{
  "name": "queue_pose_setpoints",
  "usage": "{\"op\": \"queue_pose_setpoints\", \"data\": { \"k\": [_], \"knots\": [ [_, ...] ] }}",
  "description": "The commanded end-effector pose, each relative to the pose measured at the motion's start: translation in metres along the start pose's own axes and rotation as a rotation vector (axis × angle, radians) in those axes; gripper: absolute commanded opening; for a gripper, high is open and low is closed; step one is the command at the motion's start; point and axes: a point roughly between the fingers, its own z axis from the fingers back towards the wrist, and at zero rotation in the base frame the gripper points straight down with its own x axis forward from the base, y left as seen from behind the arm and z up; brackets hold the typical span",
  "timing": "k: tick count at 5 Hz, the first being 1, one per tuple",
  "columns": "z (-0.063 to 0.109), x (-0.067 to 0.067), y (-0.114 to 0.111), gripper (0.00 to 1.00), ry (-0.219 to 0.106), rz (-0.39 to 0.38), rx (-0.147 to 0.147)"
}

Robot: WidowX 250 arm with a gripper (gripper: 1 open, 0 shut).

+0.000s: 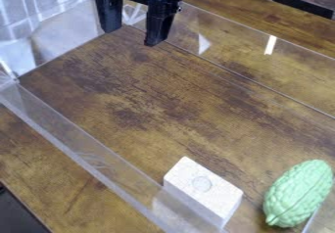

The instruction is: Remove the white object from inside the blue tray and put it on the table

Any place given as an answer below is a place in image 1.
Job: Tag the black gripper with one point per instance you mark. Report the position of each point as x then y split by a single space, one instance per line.
161 14

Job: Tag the white speckled foam block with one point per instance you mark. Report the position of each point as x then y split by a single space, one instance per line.
207 192

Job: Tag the green bitter gourd toy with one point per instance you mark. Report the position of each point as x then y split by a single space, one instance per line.
297 193

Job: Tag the clear acrylic enclosure wall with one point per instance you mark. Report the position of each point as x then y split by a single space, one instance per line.
102 112

